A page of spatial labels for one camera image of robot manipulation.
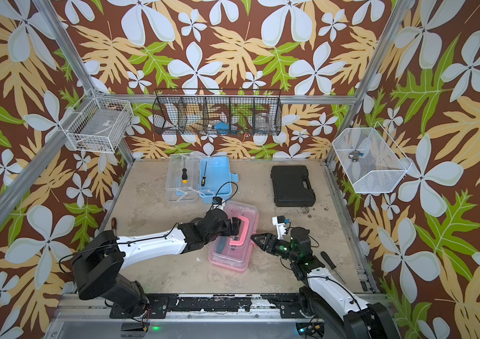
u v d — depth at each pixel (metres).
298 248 0.65
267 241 0.72
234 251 0.78
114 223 0.94
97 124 0.84
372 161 0.83
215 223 0.64
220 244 0.80
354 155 0.86
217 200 0.77
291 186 1.03
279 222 0.77
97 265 0.43
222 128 0.94
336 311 0.50
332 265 0.84
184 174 0.98
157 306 0.74
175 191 1.07
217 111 0.96
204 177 1.04
